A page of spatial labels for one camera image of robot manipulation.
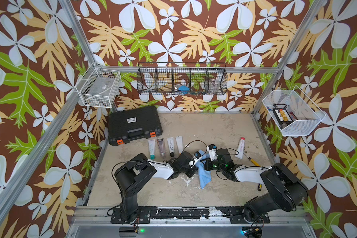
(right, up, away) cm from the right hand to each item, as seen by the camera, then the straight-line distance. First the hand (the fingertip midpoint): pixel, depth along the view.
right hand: (200, 161), depth 91 cm
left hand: (-2, -2, 0) cm, 3 cm away
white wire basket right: (+52, +30, -8) cm, 60 cm away
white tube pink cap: (+29, +7, +7) cm, 31 cm away
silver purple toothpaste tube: (-26, +9, +11) cm, 29 cm away
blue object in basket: (-10, +46, +5) cm, 48 cm away
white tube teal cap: (-31, +7, +6) cm, 33 cm away
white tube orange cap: (-13, +11, +11) cm, 20 cm away
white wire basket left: (-61, +45, -5) cm, 76 cm away
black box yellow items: (+45, +27, -9) cm, 53 cm away
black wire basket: (-11, +54, +8) cm, 56 cm away
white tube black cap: (-19, +11, +10) cm, 24 cm away
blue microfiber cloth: (+1, -7, -9) cm, 11 cm away
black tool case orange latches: (-47, +24, +16) cm, 55 cm away
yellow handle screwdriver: (+34, 0, +2) cm, 34 cm away
